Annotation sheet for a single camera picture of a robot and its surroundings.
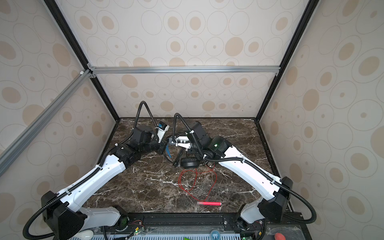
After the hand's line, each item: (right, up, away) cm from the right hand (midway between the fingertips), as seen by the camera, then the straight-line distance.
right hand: (193, 134), depth 72 cm
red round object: (+40, -47, -4) cm, 62 cm away
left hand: (-11, -2, +2) cm, 11 cm away
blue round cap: (+10, -48, -2) cm, 49 cm away
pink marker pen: (+9, -38, +8) cm, 39 cm away
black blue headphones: (-3, -14, -2) cm, 14 cm away
